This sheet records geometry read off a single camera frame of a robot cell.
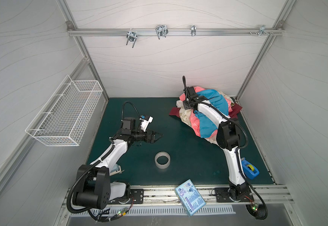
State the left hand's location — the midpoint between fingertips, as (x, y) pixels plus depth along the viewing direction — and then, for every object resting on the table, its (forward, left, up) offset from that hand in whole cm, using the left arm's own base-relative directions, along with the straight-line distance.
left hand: (160, 131), depth 82 cm
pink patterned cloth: (+17, -22, -5) cm, 28 cm away
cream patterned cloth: (+38, -53, -8) cm, 66 cm away
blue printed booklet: (-32, -16, -9) cm, 37 cm away
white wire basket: (-3, +47, +16) cm, 49 cm away
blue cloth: (+27, -37, +3) cm, 46 cm away
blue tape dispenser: (-17, -52, -11) cm, 56 cm away
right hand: (+29, -22, -1) cm, 36 cm away
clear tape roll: (-8, 0, -13) cm, 15 cm away
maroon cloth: (+26, -9, -12) cm, 31 cm away
